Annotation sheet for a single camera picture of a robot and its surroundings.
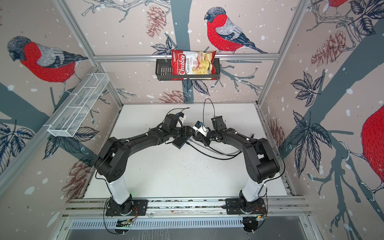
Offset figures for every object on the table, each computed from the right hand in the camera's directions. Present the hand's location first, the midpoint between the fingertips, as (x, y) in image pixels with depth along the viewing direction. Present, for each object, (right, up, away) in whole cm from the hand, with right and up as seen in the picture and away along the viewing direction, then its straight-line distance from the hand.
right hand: (195, 140), depth 91 cm
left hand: (-2, +6, -2) cm, 6 cm away
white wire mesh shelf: (-63, +21, -13) cm, 67 cm away
